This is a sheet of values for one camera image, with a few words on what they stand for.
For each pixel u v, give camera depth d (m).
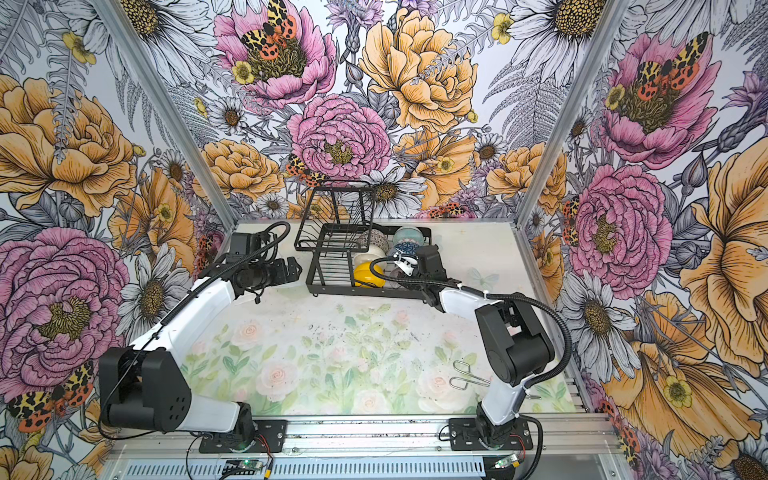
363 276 0.98
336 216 1.09
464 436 0.74
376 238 1.10
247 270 0.66
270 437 0.75
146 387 0.42
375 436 0.76
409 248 1.08
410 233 1.11
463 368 0.85
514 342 0.48
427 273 0.75
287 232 0.69
